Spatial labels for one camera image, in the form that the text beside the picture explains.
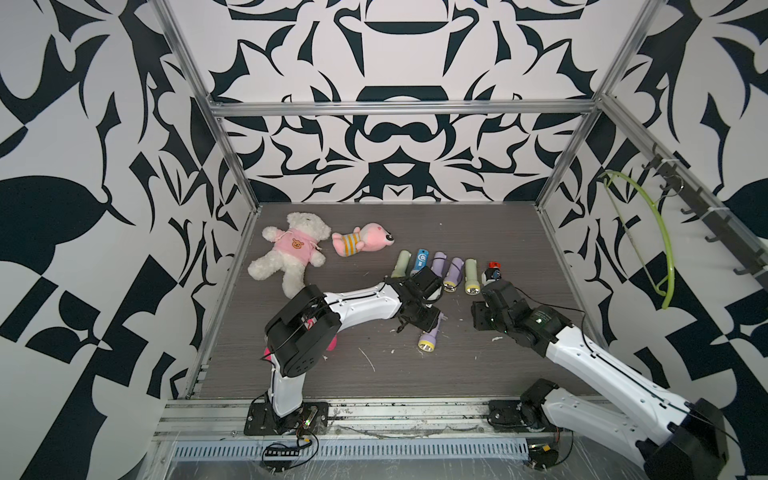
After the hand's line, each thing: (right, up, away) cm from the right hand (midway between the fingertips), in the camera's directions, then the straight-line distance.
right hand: (477, 305), depth 82 cm
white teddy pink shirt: (-53, +15, +16) cm, 57 cm away
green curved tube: (+38, +9, -16) cm, 42 cm away
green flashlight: (-19, +9, +18) cm, 28 cm away
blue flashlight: (-13, +10, +17) cm, 24 cm away
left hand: (-12, -4, +5) cm, 13 cm away
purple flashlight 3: (-2, +6, +16) cm, 17 cm away
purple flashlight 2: (-7, +9, +20) cm, 23 cm away
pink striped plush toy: (-29, +18, +20) cm, 40 cm away
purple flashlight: (-13, -10, +1) cm, 17 cm away
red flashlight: (+11, +9, +19) cm, 24 cm away
